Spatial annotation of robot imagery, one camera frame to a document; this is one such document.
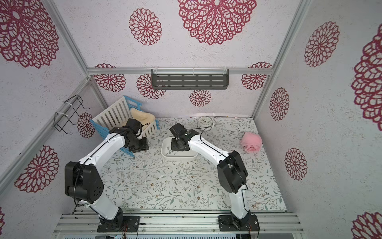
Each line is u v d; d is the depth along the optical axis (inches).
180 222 29.9
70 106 30.7
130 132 25.6
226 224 28.7
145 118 41.7
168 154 39.4
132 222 29.2
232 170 20.2
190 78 37.2
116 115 41.8
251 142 37.4
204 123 44.5
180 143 25.6
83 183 17.9
